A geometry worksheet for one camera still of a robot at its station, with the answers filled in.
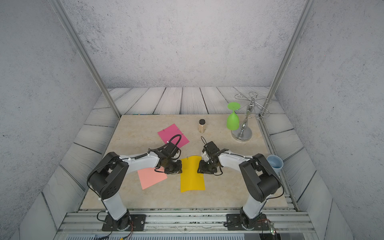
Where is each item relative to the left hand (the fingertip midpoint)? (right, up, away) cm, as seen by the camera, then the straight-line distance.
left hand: (185, 172), depth 89 cm
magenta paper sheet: (-15, +22, +22) cm, 35 cm away
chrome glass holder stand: (+41, +22, +19) cm, 51 cm away
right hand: (+9, +1, 0) cm, 10 cm away
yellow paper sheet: (+3, -4, 0) cm, 5 cm away
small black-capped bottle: (+10, +28, +15) cm, 33 cm away
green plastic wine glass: (+30, +32, +6) cm, 44 cm away
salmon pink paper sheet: (-21, -2, 0) cm, 21 cm away
